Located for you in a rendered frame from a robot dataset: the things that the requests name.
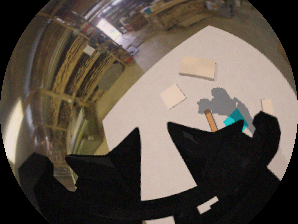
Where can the beige flat square tile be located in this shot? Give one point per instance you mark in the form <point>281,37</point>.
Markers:
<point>266,106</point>

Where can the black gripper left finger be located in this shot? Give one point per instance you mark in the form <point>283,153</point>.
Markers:
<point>123,164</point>

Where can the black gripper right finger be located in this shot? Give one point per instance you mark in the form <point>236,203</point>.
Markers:
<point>199,149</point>

